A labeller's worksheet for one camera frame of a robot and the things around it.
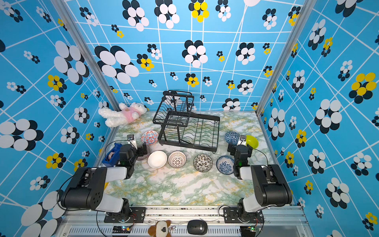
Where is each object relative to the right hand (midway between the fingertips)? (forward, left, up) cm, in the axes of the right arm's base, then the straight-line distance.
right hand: (242, 142), depth 92 cm
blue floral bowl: (-12, +12, -6) cm, 18 cm away
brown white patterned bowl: (-8, +42, -6) cm, 43 cm away
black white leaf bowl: (-11, +25, -7) cm, 28 cm away
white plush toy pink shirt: (+22, +81, +4) cm, 84 cm away
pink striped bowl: (-2, +60, -5) cm, 60 cm away
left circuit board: (-45, +66, -9) cm, 81 cm away
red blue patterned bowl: (+7, +62, -5) cm, 63 cm away
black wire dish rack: (+1, +38, +15) cm, 41 cm away
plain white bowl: (-9, +54, -5) cm, 55 cm away
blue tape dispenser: (-10, +80, -1) cm, 81 cm away
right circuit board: (-45, +4, -9) cm, 46 cm away
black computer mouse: (-44, +29, -5) cm, 53 cm away
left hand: (0, +66, +1) cm, 66 cm away
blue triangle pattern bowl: (+8, +4, -6) cm, 11 cm away
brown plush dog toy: (-45, +46, -4) cm, 64 cm away
